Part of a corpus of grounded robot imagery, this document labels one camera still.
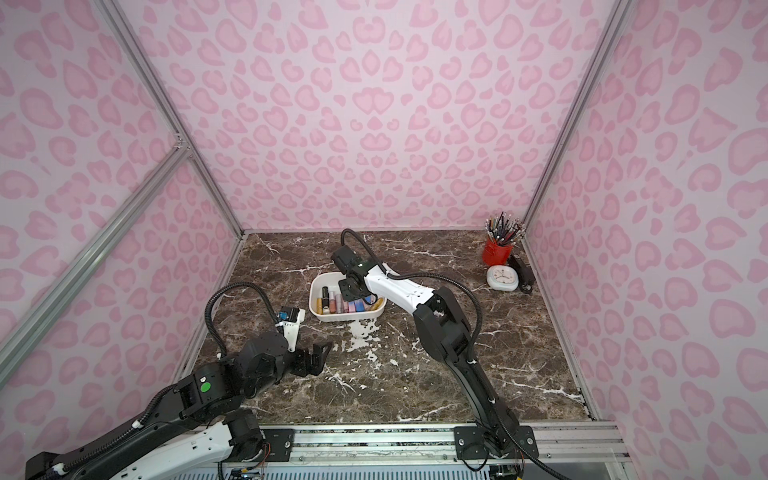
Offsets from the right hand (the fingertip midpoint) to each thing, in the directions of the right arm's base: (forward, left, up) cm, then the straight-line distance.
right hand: (355, 290), depth 97 cm
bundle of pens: (+19, -49, +9) cm, 54 cm away
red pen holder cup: (+14, -47, 0) cm, 49 cm away
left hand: (-23, +4, +14) cm, 27 cm away
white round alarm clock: (+7, -49, -3) cm, 50 cm away
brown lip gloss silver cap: (-3, +8, -3) cm, 9 cm away
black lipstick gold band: (-1, +11, -3) cm, 11 cm away
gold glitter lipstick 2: (-3, -7, -3) cm, 8 cm away
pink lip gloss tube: (-4, +3, -4) cm, 6 cm away
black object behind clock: (+6, -56, -1) cm, 56 cm away
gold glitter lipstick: (-4, +12, -4) cm, 13 cm away
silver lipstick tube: (-3, +6, -3) cm, 7 cm away
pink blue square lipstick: (-4, -1, -3) cm, 5 cm away
